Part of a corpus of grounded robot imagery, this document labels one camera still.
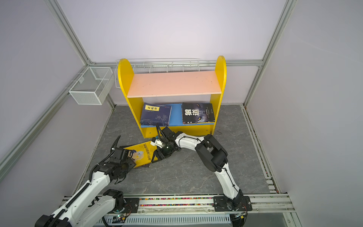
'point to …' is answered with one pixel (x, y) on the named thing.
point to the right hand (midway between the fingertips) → (156, 161)
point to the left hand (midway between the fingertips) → (132, 166)
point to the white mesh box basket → (93, 86)
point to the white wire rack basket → (152, 65)
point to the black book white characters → (197, 113)
